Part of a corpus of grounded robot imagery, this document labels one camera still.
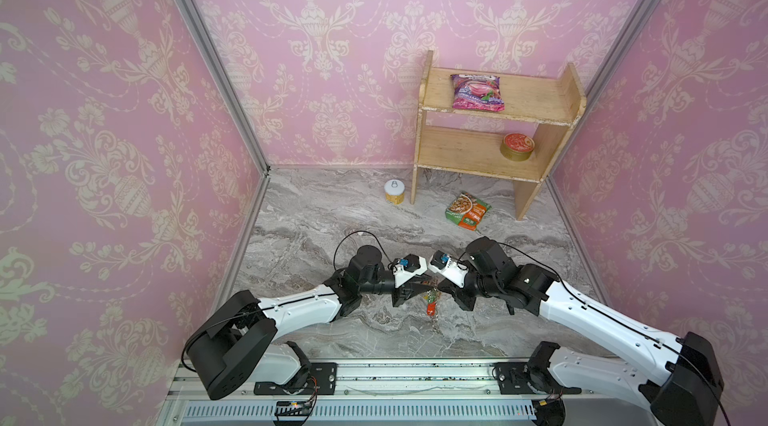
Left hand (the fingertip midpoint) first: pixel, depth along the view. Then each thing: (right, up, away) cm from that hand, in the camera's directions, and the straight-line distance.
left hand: (429, 285), depth 75 cm
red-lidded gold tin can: (+29, +37, +17) cm, 51 cm away
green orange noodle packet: (+17, +17, +31) cm, 39 cm away
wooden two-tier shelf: (+33, +48, +35) cm, 68 cm away
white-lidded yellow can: (-9, +24, +33) cm, 41 cm away
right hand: (+3, 0, +2) cm, 4 cm away
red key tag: (+2, -10, +11) cm, 15 cm away
